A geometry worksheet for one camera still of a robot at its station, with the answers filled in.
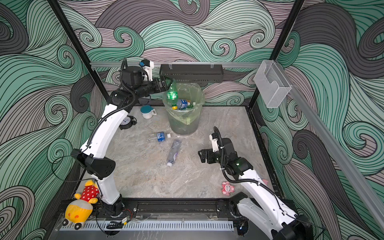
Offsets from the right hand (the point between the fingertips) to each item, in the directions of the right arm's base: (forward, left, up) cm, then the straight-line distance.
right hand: (206, 151), depth 79 cm
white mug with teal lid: (+33, +40, -5) cm, 52 cm away
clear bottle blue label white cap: (+15, +29, -8) cm, 34 cm away
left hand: (+22, +19, +31) cm, 42 cm away
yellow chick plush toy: (-28, +59, -6) cm, 66 cm away
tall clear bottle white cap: (+10, +18, -13) cm, 24 cm away
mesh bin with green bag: (+18, +12, +3) cm, 21 cm away
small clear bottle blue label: (+28, +14, +9) cm, 32 cm away
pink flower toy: (-16, -11, -11) cm, 22 cm away
